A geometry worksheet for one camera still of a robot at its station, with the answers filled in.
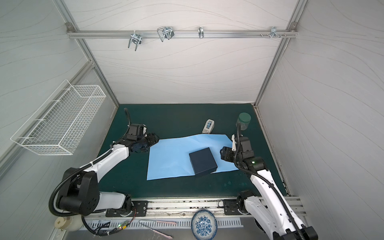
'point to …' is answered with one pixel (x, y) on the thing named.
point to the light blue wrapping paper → (188, 155)
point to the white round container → (73, 222)
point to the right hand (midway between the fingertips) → (229, 148)
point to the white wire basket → (59, 125)
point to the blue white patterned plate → (204, 225)
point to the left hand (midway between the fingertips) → (159, 137)
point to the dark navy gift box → (202, 162)
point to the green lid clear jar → (244, 119)
